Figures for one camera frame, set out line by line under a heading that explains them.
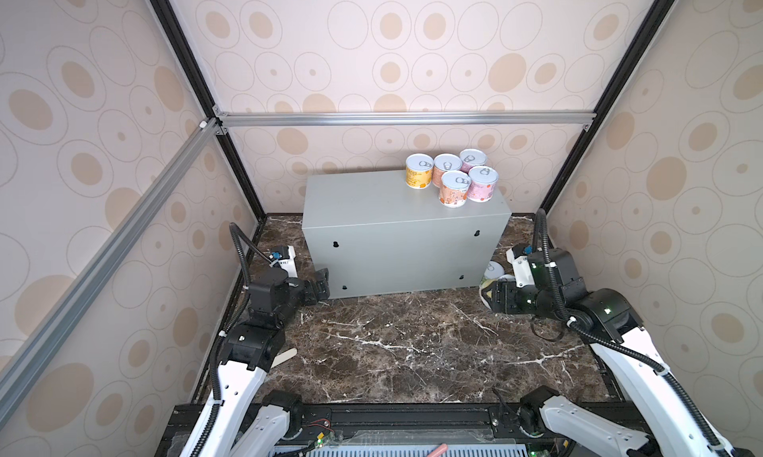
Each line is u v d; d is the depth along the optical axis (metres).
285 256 0.60
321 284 0.65
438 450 0.70
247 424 0.57
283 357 0.85
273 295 0.50
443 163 0.78
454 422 0.75
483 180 0.73
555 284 0.47
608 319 0.43
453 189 0.72
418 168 0.77
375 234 0.80
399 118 0.86
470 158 0.78
